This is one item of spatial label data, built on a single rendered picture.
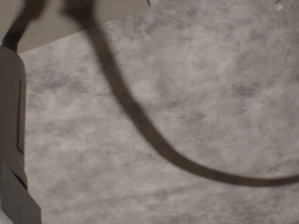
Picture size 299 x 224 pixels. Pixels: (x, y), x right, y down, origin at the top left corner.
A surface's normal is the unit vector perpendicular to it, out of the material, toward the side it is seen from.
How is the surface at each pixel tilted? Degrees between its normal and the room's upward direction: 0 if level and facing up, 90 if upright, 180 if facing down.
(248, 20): 0
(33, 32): 0
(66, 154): 0
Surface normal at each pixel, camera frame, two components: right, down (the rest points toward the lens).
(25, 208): 0.94, -0.30
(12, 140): 0.81, -0.47
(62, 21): 0.11, 0.71
